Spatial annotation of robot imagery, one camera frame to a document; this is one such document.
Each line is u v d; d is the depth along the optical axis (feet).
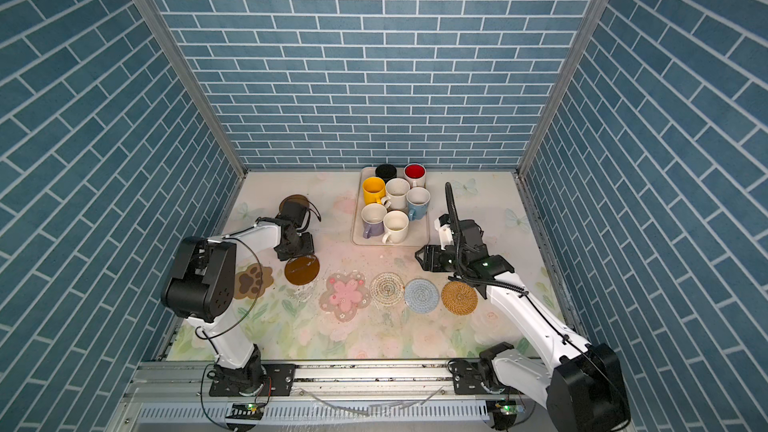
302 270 3.06
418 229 3.34
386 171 3.77
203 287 1.62
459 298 2.89
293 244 2.59
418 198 3.41
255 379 2.18
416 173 3.60
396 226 3.10
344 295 2.91
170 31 2.72
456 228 2.03
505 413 2.33
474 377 2.42
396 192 3.55
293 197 3.67
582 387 1.30
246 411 2.37
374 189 3.45
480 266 1.93
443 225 2.44
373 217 3.41
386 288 2.92
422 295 2.87
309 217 2.82
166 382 2.47
